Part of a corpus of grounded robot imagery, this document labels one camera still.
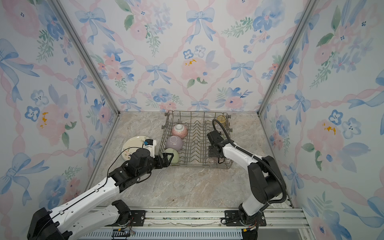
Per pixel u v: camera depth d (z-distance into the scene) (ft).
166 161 2.26
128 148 2.15
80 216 1.47
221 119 3.59
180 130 3.39
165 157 2.26
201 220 2.46
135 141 3.30
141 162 1.90
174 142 3.12
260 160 1.57
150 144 2.26
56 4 2.23
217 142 2.34
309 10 2.27
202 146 3.30
